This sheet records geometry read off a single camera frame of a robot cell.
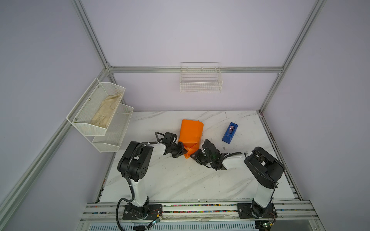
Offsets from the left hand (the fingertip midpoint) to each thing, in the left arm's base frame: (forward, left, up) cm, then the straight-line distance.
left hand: (187, 151), depth 95 cm
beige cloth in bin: (+8, +47, +28) cm, 55 cm away
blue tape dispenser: (+13, -30, +4) cm, 33 cm away
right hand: (-5, -1, +2) cm, 6 cm away
